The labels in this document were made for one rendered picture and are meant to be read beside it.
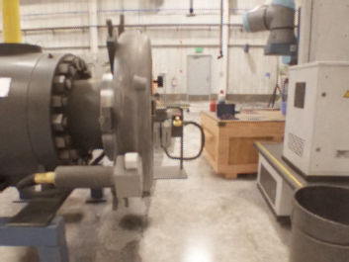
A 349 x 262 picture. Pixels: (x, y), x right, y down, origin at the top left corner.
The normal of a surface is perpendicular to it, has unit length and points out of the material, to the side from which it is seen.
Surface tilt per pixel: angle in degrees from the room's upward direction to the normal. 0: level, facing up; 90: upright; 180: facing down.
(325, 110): 90
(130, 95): 73
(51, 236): 90
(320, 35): 90
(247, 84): 90
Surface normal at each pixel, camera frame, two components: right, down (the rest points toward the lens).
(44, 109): 0.07, 0.00
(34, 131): 0.07, 0.26
